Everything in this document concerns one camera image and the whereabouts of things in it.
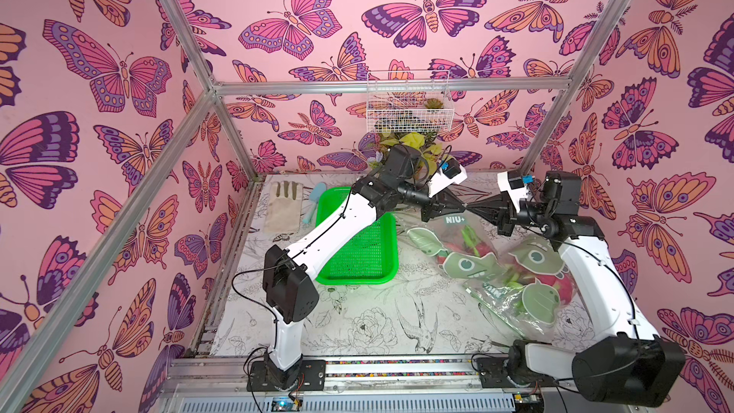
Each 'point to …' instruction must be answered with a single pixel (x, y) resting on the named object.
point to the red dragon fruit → (467, 246)
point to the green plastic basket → (372, 258)
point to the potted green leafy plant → (426, 144)
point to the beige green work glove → (284, 206)
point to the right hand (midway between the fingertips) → (473, 205)
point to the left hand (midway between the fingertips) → (464, 207)
